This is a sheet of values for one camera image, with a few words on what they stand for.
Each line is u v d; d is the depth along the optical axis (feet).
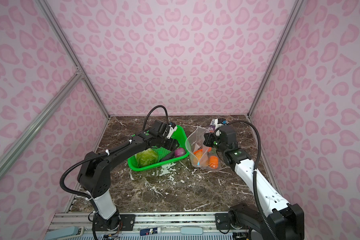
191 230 2.33
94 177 1.54
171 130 2.64
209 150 2.32
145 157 2.82
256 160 1.70
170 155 3.07
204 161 2.87
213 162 2.82
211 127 3.61
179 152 3.01
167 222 2.46
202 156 2.37
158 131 2.30
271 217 1.24
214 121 2.35
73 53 2.77
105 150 1.64
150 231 2.27
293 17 2.36
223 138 1.90
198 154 2.82
